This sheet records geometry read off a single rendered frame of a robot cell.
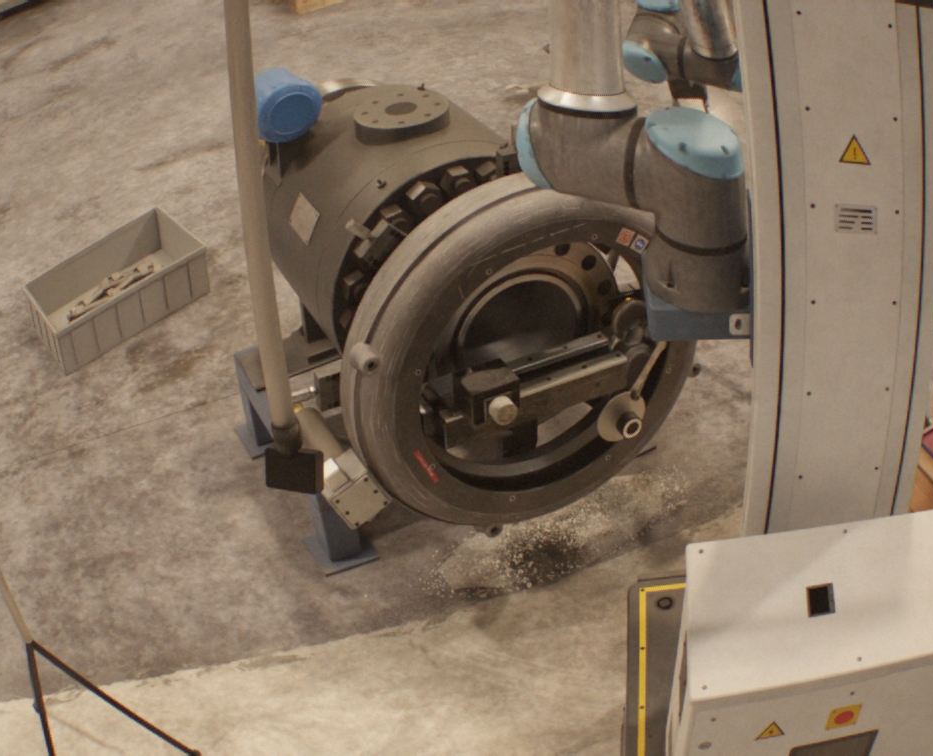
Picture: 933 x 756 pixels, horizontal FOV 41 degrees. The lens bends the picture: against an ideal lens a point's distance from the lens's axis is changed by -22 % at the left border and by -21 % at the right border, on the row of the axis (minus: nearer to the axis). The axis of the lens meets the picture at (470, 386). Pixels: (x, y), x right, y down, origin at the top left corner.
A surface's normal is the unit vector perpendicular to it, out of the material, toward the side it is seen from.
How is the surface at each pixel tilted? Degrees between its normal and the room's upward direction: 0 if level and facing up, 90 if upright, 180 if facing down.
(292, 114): 90
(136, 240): 90
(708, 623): 0
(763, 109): 90
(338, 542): 90
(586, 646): 0
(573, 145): 80
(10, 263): 0
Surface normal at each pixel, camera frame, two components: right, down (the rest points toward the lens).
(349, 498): 0.45, 0.51
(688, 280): -0.42, 0.27
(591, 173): -0.44, 0.51
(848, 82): -0.04, 0.61
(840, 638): -0.07, -0.80
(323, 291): -0.89, 0.18
